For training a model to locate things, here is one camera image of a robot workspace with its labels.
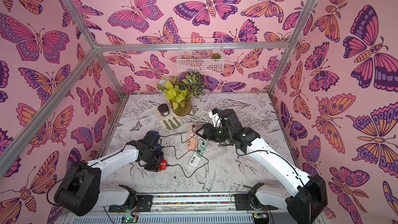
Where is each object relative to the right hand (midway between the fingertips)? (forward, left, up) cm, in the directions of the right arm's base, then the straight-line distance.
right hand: (200, 131), depth 72 cm
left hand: (-5, +19, -23) cm, 30 cm away
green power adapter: (-3, 0, -18) cm, 18 cm away
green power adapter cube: (+1, -2, -17) cm, 17 cm away
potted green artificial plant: (+28, +13, -1) cm, 31 cm away
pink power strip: (+3, +6, -20) cm, 21 cm away
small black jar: (+27, +26, -18) cm, 41 cm away
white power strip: (-6, +3, -21) cm, 22 cm away
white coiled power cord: (+25, -1, -22) cm, 33 cm away
